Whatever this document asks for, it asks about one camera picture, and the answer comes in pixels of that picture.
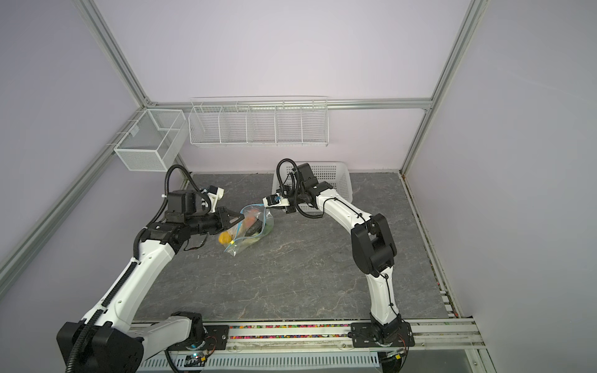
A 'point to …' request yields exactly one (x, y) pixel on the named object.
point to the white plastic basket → (335, 173)
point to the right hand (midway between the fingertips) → (268, 201)
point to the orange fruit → (252, 215)
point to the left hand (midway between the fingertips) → (243, 219)
